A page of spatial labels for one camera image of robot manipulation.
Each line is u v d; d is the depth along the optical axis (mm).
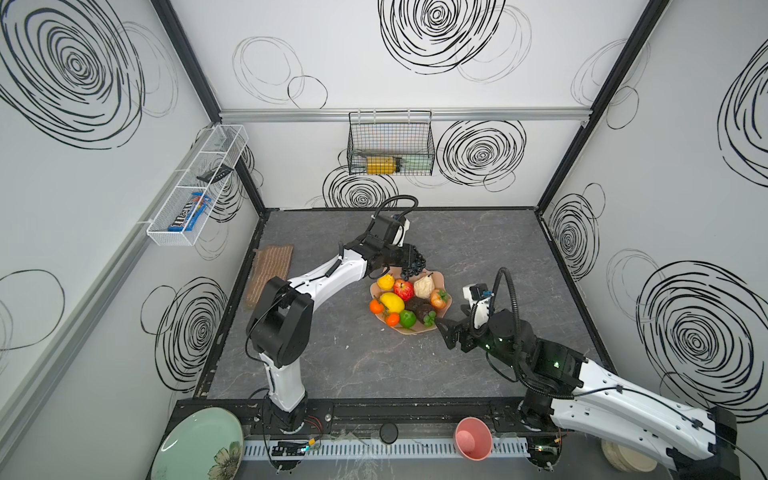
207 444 689
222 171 809
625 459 629
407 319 829
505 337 525
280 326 475
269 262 1043
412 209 771
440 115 868
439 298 858
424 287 889
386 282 908
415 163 871
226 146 879
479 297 615
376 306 831
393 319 837
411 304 888
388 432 631
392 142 991
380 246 693
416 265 867
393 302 866
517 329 515
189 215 667
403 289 911
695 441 424
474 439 708
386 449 642
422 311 833
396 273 894
